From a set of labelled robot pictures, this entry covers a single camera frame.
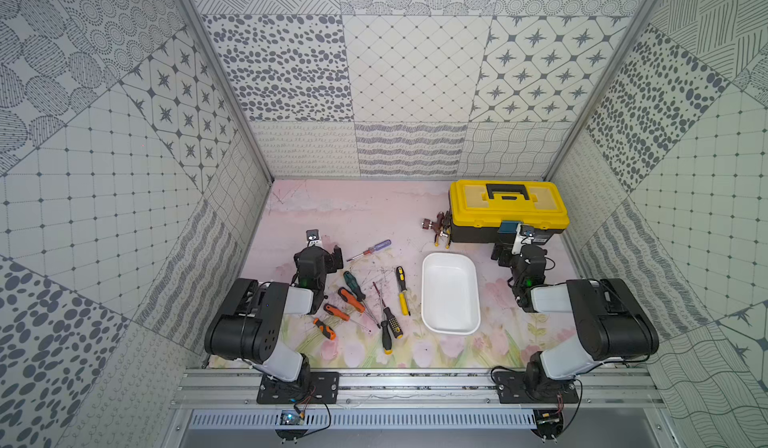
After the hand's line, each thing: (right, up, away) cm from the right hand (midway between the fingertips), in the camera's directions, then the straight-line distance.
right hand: (512, 243), depth 95 cm
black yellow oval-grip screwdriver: (-36, -10, -2) cm, 38 cm away
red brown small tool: (-27, +6, +10) cm, 29 cm away
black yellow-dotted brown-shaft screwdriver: (-38, -22, -13) cm, 46 cm away
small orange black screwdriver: (-58, -23, -13) cm, 63 cm away
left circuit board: (-63, -40, -23) cm, 78 cm away
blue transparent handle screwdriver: (-46, -3, +4) cm, 46 cm away
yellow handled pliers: (-21, +4, +10) cm, 23 cm away
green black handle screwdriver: (-49, -15, -5) cm, 51 cm away
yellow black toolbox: (-12, +11, -4) cm, 17 cm away
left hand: (-62, -1, -1) cm, 62 cm away
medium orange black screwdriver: (-57, -18, -9) cm, 61 cm away
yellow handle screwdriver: (-35, -17, -7) cm, 40 cm away
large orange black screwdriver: (-53, -15, -7) cm, 55 cm away
